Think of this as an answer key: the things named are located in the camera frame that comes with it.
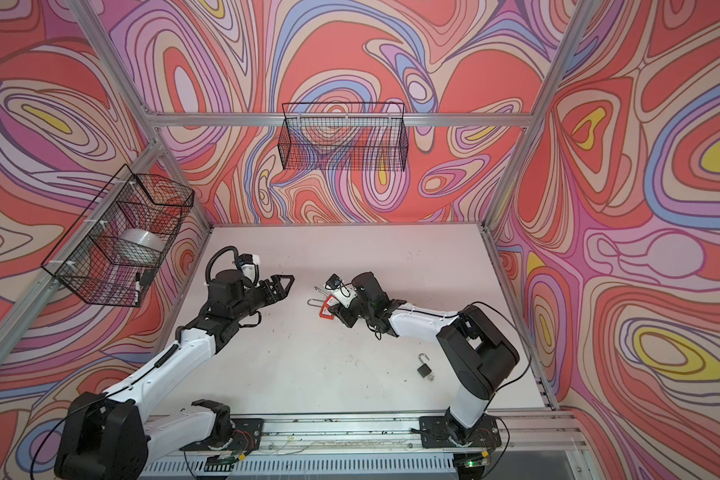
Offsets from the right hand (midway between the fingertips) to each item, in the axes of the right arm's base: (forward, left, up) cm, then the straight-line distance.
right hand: (338, 308), depth 89 cm
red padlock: (-1, +3, +3) cm, 5 cm away
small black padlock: (-17, -25, -7) cm, 31 cm away
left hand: (+3, +13, +11) cm, 17 cm away
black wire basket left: (-2, +55, +28) cm, 62 cm away
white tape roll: (+3, +45, +28) cm, 53 cm away
